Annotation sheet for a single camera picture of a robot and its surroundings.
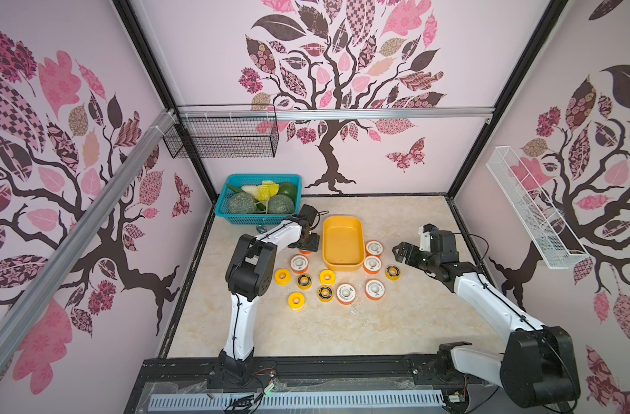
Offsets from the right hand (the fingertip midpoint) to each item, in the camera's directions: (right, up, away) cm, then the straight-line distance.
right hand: (403, 255), depth 87 cm
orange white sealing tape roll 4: (-9, -5, +8) cm, 13 cm away
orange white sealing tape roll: (-35, -1, +11) cm, 37 cm away
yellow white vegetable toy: (-52, +25, +22) cm, 62 cm away
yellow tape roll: (-43, -9, +6) cm, 44 cm away
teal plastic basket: (-71, +19, +20) cm, 76 cm away
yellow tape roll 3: (-37, -16, 0) cm, 41 cm away
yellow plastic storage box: (-19, +2, +19) cm, 27 cm away
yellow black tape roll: (-35, -11, +5) cm, 37 cm away
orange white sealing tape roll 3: (-37, -5, +9) cm, 38 cm away
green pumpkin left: (-61, +19, +15) cm, 65 cm away
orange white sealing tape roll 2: (-7, +1, +13) cm, 15 cm away
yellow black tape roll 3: (-1, -8, +8) cm, 11 cm away
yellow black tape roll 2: (-27, -14, +2) cm, 31 cm away
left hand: (-36, +1, +15) cm, 39 cm away
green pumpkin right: (-45, +18, +17) cm, 52 cm away
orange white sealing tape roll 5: (-20, -14, +2) cm, 24 cm away
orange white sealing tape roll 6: (-9, -13, +3) cm, 16 cm away
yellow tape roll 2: (-26, -9, +5) cm, 28 cm away
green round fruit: (-43, +26, +24) cm, 56 cm away
